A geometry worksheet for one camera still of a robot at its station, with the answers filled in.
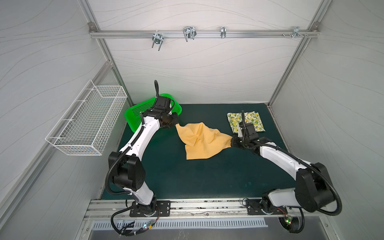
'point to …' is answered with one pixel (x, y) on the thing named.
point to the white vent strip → (191, 223)
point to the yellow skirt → (201, 140)
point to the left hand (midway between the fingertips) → (178, 118)
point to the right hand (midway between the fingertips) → (234, 136)
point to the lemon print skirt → (251, 117)
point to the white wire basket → (88, 125)
